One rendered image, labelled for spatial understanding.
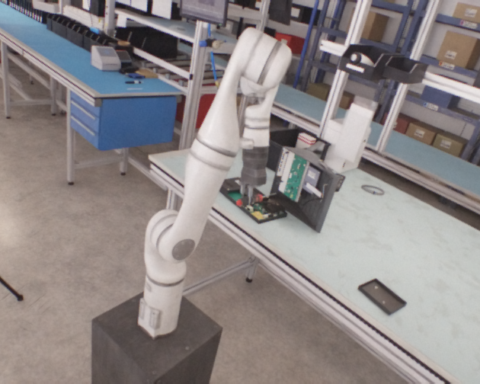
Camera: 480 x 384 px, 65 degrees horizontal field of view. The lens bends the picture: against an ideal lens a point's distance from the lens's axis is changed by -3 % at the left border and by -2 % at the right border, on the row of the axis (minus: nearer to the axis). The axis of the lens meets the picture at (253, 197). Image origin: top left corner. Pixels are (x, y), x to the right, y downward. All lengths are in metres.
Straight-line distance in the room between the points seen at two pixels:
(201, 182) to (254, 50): 0.27
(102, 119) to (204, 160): 1.86
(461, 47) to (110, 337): 4.45
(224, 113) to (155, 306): 0.48
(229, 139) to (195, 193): 0.13
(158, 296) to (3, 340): 1.37
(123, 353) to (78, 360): 1.07
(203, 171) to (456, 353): 0.75
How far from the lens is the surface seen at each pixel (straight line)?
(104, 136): 2.65
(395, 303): 1.14
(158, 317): 0.99
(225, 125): 0.77
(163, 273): 0.91
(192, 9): 2.46
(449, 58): 4.88
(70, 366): 2.08
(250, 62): 0.76
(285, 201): 1.42
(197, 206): 0.81
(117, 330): 1.06
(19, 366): 2.11
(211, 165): 0.78
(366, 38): 5.28
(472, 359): 1.13
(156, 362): 1.00
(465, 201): 2.50
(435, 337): 1.11
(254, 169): 1.12
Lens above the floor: 1.65
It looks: 28 degrees down
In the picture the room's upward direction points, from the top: 14 degrees clockwise
